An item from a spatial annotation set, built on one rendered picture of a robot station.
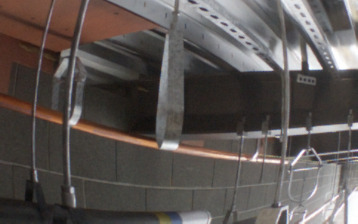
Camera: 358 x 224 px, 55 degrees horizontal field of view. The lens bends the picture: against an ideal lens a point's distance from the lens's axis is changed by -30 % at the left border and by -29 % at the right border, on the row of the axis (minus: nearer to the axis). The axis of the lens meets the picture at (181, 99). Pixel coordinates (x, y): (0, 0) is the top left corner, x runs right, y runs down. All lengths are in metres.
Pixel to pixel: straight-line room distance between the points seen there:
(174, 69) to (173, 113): 0.08
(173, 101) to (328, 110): 0.88
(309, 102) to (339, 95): 0.16
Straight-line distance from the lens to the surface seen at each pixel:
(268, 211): 0.63
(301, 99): 1.56
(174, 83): 0.77
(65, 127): 0.43
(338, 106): 1.52
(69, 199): 0.43
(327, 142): 3.37
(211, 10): 0.96
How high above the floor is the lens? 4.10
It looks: 10 degrees up
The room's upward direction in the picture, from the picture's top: 3 degrees clockwise
